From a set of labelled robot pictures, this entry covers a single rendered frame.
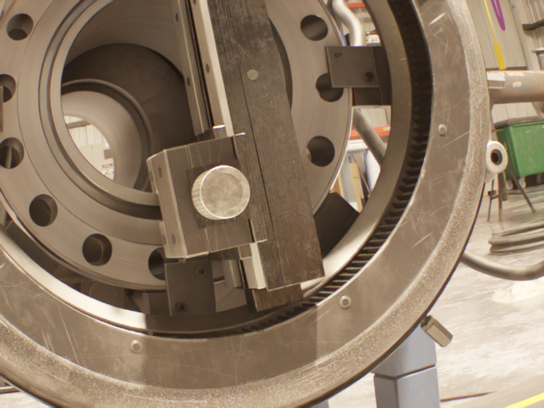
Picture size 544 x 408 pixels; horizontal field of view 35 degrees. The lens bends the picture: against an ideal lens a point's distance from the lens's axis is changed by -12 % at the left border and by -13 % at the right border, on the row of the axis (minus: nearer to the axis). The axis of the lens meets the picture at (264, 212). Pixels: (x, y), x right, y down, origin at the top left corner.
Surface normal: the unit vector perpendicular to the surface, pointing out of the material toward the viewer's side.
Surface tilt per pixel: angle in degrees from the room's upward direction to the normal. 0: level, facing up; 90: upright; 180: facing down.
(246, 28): 90
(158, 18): 160
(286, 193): 90
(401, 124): 76
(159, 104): 95
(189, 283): 90
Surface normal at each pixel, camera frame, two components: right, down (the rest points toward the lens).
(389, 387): -0.93, 0.16
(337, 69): 0.33, -0.05
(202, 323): 0.13, -0.81
